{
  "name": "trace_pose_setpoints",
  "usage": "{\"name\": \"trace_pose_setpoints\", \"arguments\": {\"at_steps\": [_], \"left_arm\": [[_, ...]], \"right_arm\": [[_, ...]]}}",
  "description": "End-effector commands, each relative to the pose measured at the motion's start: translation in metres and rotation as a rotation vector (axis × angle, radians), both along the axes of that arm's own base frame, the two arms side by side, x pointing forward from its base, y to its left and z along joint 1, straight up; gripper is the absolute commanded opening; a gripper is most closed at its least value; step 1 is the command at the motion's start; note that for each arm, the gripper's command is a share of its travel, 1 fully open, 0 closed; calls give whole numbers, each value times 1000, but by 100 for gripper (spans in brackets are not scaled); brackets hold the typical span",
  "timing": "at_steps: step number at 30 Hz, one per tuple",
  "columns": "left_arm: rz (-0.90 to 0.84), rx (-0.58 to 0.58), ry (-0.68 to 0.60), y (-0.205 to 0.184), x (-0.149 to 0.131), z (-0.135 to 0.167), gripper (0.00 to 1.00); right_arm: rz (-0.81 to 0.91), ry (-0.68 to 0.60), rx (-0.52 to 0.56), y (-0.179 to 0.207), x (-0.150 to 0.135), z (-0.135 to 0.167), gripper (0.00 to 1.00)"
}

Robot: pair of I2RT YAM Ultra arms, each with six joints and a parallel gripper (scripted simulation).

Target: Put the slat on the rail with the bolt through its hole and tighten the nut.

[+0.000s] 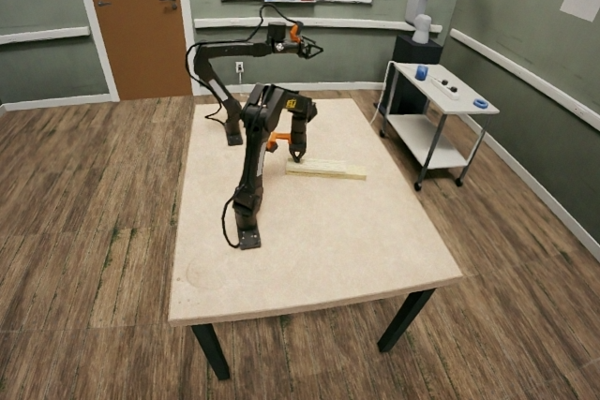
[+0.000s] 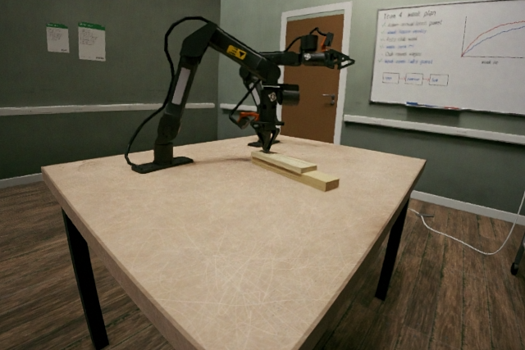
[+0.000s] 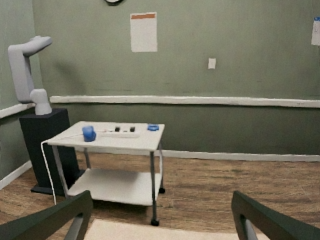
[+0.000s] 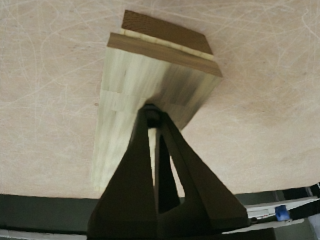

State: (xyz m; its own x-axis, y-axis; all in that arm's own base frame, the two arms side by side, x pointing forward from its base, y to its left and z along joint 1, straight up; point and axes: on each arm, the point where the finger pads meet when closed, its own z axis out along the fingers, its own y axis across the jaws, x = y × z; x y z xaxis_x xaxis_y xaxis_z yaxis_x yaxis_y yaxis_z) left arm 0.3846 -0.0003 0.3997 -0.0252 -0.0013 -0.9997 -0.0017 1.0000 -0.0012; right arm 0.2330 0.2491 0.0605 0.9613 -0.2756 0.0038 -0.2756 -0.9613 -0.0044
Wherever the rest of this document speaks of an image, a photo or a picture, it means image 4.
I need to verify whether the wooden rail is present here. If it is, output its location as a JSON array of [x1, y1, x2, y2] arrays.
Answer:
[[120, 10, 214, 60]]

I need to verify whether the light wooden slat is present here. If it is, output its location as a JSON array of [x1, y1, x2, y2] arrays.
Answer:
[[91, 32, 223, 187]]

